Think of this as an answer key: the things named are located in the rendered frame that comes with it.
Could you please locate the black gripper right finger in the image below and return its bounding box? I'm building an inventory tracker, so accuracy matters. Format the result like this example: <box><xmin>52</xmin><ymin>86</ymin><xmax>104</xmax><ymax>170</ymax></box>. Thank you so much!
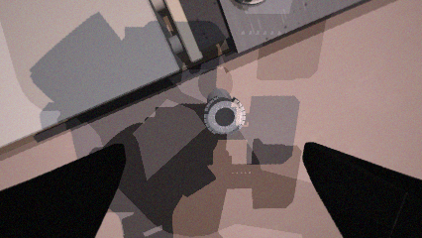
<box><xmin>302</xmin><ymin>142</ymin><xmax>422</xmax><ymax>238</ymax></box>

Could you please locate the long black flat bar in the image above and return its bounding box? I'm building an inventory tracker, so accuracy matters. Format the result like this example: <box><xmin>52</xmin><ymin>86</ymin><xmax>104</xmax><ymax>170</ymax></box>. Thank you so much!
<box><xmin>33</xmin><ymin>0</ymin><xmax>370</xmax><ymax>143</ymax></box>

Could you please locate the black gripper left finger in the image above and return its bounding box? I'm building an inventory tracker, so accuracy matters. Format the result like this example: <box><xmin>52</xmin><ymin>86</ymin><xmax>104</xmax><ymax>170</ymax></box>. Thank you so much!
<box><xmin>0</xmin><ymin>144</ymin><xmax>126</xmax><ymax>238</ymax></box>

